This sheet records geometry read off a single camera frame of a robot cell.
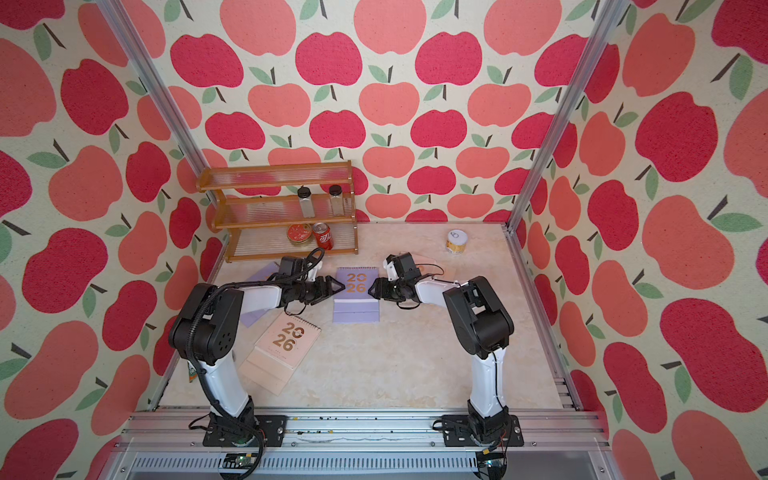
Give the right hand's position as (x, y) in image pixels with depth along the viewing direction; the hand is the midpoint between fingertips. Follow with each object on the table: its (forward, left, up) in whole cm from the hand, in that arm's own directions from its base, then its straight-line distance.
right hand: (376, 296), depth 99 cm
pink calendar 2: (+3, -20, +15) cm, 25 cm away
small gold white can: (+25, -28, +3) cm, 38 cm away
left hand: (-2, +12, +3) cm, 12 cm away
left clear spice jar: (+21, +25, +21) cm, 39 cm away
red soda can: (+17, +21, +9) cm, 28 cm away
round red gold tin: (+22, +32, +4) cm, 39 cm away
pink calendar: (-22, +26, 0) cm, 34 cm away
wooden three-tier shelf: (+21, +29, +18) cm, 40 cm away
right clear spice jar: (+23, +15, +21) cm, 35 cm away
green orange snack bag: (-30, +48, +1) cm, 57 cm away
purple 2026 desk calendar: (-3, +7, -1) cm, 8 cm away
